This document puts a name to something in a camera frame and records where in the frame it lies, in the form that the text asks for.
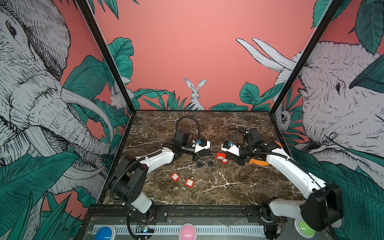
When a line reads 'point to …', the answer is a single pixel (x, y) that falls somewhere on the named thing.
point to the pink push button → (187, 231)
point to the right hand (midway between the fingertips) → (226, 153)
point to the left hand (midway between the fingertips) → (211, 151)
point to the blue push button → (106, 232)
